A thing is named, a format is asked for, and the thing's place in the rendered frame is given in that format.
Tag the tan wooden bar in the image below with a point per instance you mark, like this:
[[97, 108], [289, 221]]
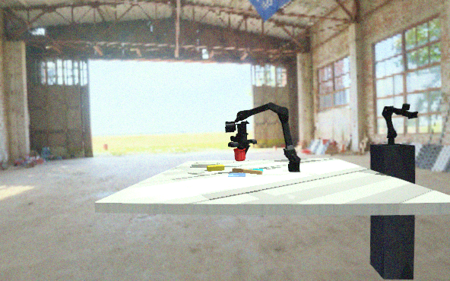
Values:
[[258, 172]]

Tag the yellow block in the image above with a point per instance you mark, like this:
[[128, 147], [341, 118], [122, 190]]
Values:
[[215, 168]]

